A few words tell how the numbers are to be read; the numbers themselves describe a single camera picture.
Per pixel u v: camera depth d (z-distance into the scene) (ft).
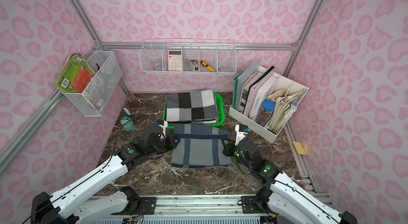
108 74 3.03
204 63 3.22
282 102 2.64
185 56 3.28
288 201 1.88
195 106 3.23
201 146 2.55
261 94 2.81
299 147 3.12
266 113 2.85
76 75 2.37
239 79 2.76
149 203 2.42
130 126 3.20
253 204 2.37
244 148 1.82
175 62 3.12
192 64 3.19
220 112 3.24
